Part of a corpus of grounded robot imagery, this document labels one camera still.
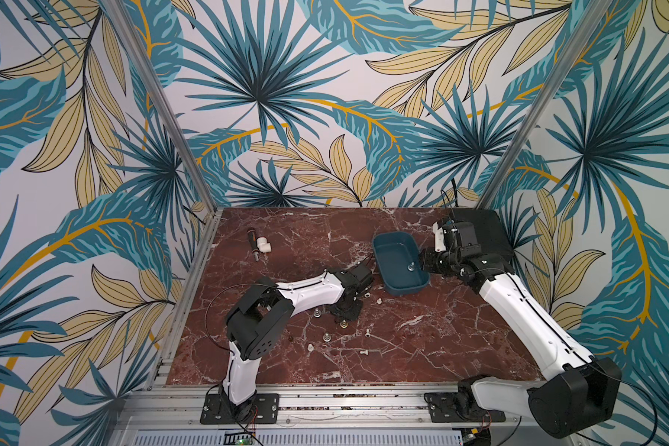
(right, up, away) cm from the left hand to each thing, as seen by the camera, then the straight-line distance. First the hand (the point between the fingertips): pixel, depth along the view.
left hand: (346, 317), depth 89 cm
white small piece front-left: (-11, -7, -6) cm, 14 cm away
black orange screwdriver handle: (-35, +23, +17) cm, 45 cm away
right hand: (+23, +20, -8) cm, 31 cm away
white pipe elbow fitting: (-30, +23, +15) cm, 41 cm away
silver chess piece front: (-6, -5, -4) cm, 9 cm away
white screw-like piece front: (+5, -9, -6) cm, 12 cm away
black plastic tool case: (+53, +29, +14) cm, 62 cm away
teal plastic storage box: (+21, +16, +15) cm, 31 cm away
